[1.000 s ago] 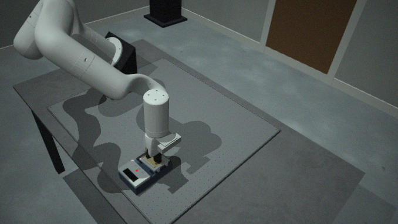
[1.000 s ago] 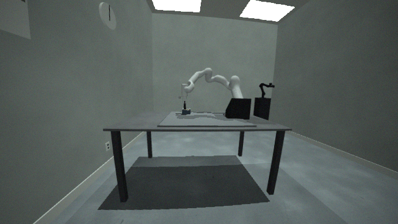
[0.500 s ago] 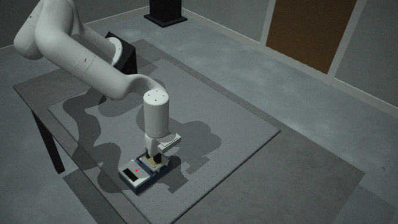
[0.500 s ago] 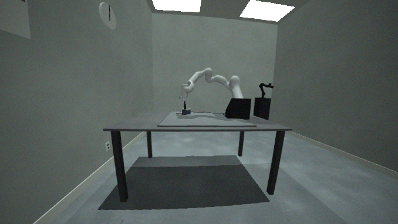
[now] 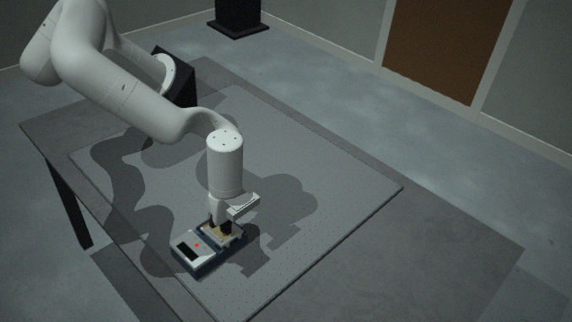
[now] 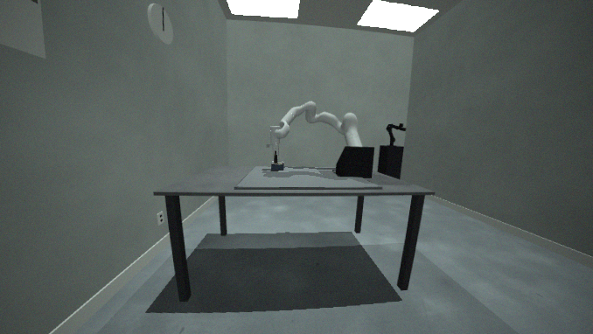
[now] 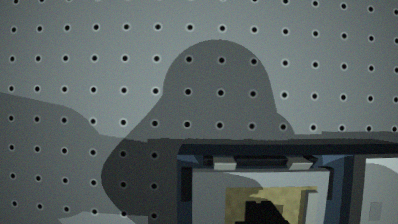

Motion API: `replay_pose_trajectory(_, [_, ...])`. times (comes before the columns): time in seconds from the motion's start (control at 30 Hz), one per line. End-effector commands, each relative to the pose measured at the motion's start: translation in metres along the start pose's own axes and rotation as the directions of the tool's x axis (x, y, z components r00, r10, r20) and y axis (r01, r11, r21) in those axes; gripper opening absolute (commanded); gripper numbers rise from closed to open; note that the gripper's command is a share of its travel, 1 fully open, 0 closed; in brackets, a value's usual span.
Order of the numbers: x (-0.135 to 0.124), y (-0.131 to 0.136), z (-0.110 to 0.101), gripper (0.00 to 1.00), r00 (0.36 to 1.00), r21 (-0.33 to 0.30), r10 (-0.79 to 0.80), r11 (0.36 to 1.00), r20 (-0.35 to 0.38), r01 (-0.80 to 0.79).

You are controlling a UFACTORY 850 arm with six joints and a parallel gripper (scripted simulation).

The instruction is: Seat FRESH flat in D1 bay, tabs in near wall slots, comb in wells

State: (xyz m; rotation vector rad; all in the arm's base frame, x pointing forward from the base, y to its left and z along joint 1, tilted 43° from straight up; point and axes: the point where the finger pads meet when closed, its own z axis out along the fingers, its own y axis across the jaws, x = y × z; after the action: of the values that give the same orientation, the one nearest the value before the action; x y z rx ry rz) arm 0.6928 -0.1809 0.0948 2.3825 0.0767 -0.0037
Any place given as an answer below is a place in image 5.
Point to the dark blue and white dock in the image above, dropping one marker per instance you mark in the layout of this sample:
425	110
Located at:
198	254

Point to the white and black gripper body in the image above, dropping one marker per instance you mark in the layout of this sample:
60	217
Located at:
217	207

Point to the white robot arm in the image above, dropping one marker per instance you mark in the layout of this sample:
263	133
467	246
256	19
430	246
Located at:
74	43

